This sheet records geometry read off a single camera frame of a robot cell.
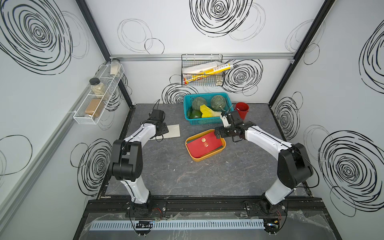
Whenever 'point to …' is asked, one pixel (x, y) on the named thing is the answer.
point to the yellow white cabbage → (207, 112)
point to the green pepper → (195, 113)
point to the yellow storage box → (208, 155)
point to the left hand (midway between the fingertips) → (159, 130)
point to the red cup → (242, 108)
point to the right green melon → (218, 103)
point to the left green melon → (197, 102)
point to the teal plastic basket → (188, 99)
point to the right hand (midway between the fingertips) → (221, 131)
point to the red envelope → (204, 145)
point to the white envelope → (174, 131)
